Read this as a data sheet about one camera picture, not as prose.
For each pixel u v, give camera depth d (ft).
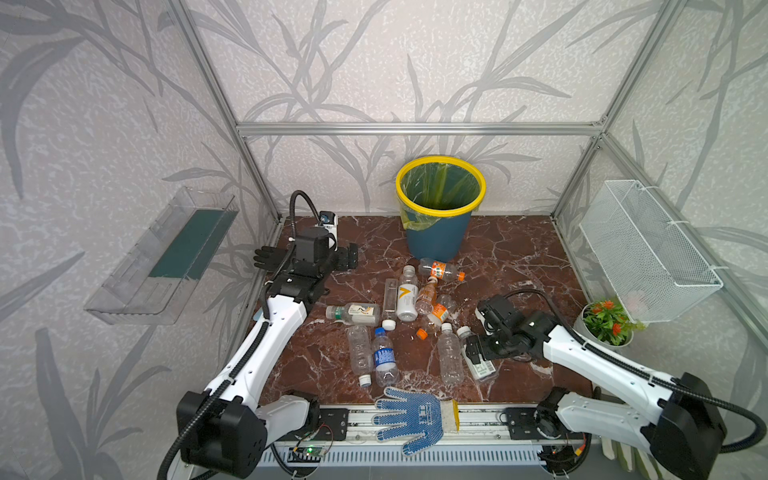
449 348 2.83
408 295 2.99
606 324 2.46
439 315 2.90
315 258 1.89
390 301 2.96
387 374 2.52
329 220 2.20
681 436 1.23
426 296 2.86
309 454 2.31
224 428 1.23
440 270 3.24
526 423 2.44
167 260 2.20
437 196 3.49
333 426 2.41
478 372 2.58
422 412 2.47
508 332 2.00
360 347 2.65
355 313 2.91
